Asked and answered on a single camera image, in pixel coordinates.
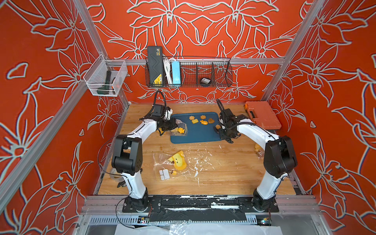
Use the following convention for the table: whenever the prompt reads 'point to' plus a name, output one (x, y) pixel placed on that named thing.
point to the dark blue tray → (198, 133)
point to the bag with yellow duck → (169, 167)
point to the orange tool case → (259, 112)
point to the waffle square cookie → (195, 121)
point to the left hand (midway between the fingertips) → (177, 124)
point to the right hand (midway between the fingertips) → (221, 135)
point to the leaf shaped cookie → (191, 117)
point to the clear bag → (180, 124)
